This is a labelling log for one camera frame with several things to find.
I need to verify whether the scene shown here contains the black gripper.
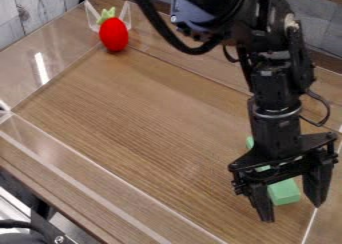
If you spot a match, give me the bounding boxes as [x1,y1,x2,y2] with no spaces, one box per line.
[227,99,338,222]

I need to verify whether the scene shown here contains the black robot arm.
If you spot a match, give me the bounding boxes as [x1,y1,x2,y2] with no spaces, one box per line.
[171,0,338,222]

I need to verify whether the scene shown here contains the black stand at bottom left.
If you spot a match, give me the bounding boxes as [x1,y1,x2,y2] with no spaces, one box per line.
[0,169,79,244]

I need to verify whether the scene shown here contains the clear acrylic tray wall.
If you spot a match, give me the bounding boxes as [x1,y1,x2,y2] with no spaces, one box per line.
[0,100,342,244]

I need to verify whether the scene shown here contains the red felt strawberry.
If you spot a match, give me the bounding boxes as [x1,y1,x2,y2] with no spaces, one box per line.
[96,7,128,52]

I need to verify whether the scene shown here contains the clear acrylic corner bracket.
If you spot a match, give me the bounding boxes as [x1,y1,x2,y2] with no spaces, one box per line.
[84,0,132,33]

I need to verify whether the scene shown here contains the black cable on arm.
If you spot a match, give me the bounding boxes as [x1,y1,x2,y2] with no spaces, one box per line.
[126,0,251,56]

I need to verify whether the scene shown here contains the green rectangular block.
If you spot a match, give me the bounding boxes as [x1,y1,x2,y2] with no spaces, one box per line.
[245,135,303,207]

